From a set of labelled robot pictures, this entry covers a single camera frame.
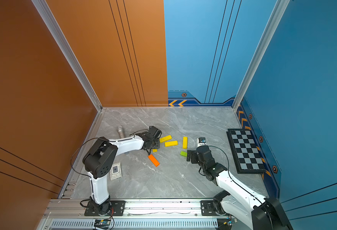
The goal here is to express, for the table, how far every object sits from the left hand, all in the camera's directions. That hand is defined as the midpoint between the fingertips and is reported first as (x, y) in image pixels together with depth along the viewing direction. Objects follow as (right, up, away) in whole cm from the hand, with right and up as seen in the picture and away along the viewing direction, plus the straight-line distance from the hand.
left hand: (157, 142), depth 99 cm
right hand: (+24, -3, -13) cm, 27 cm away
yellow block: (-1, -4, -5) cm, 7 cm away
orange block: (-1, -10, -9) cm, 14 cm away
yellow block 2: (+5, +2, +1) cm, 6 cm away
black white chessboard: (+58, -7, -10) cm, 59 cm away
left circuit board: (-24, -37, -27) cm, 52 cm away
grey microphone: (-27, +7, +3) cm, 28 cm away
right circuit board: (+36, -36, -29) cm, 59 cm away
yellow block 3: (+9, -1, -2) cm, 9 cm away
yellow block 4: (+19, 0, 0) cm, 19 cm away
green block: (+18, -6, -6) cm, 20 cm away
